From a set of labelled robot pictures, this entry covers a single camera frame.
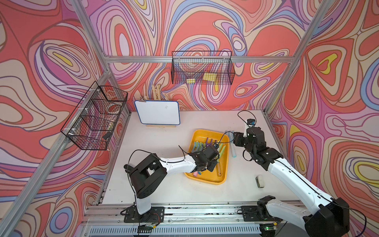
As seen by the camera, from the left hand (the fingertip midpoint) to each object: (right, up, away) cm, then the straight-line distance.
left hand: (214, 162), depth 87 cm
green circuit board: (-37, -28, -16) cm, 49 cm away
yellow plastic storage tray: (-7, +13, +15) cm, 21 cm away
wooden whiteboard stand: (-36, +22, +21) cm, 47 cm away
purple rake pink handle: (-3, +9, +11) cm, 14 cm away
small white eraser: (+25, -9, -6) cm, 27 cm away
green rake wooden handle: (+5, +5, +3) cm, 8 cm away
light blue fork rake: (-9, +8, +11) cm, 16 cm away
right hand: (+12, +16, -7) cm, 21 cm away
